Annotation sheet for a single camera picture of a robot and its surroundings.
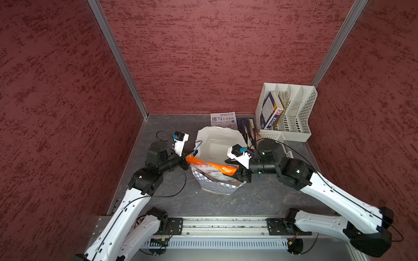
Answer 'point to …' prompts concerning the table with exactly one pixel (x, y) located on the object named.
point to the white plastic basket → (282, 136)
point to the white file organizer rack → (287, 109)
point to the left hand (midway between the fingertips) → (195, 154)
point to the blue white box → (271, 110)
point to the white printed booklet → (227, 119)
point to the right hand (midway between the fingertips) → (226, 170)
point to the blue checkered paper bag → (211, 145)
